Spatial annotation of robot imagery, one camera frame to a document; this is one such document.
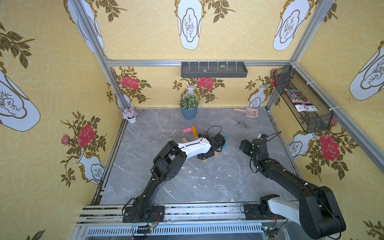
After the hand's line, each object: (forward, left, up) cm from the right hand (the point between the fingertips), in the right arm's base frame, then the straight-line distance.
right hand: (246, 144), depth 90 cm
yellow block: (-12, +26, +1) cm, 28 cm away
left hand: (-3, +23, -9) cm, 25 cm away
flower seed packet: (+10, -23, +25) cm, 35 cm away
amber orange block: (+14, +32, -8) cm, 36 cm away
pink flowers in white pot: (+19, +77, +3) cm, 80 cm away
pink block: (+15, +38, -9) cm, 42 cm away
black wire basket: (+44, -30, +18) cm, 56 cm away
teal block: (+10, +10, -9) cm, 17 cm away
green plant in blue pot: (+26, +36, +6) cm, 45 cm away
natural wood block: (+7, +38, -8) cm, 40 cm away
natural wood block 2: (-3, +18, -8) cm, 20 cm away
